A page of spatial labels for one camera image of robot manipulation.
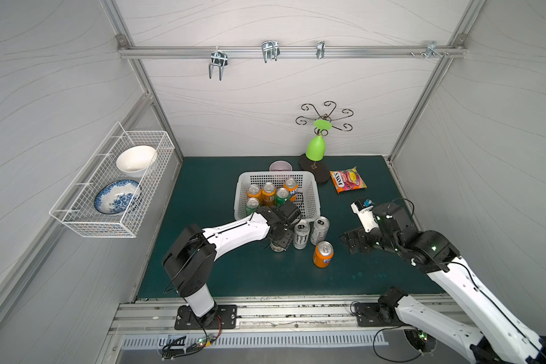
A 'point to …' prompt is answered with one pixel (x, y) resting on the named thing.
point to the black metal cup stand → (321, 171)
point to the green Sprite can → (281, 196)
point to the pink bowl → (280, 165)
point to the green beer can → (277, 249)
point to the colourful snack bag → (346, 180)
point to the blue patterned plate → (114, 197)
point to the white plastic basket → (309, 190)
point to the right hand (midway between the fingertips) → (354, 229)
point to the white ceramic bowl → (134, 161)
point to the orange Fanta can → (323, 254)
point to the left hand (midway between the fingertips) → (282, 238)
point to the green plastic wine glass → (315, 149)
